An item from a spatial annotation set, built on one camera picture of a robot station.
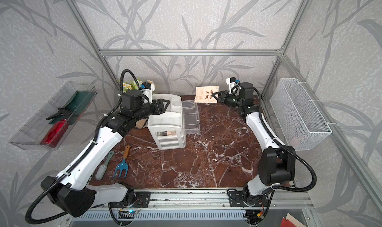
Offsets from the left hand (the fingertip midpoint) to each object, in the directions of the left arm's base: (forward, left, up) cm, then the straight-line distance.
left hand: (166, 102), depth 71 cm
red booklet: (-45, -59, -32) cm, 80 cm away
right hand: (+8, -23, -2) cm, 24 cm away
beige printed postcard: (+10, -19, -5) cm, 22 cm away
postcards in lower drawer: (-3, +4, -25) cm, 26 cm away
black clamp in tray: (-8, +44, 0) cm, 45 cm away
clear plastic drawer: (+5, -11, -24) cm, 27 cm away
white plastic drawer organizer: (-8, 0, -10) cm, 13 cm away
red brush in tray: (-19, +40, +2) cm, 45 cm away
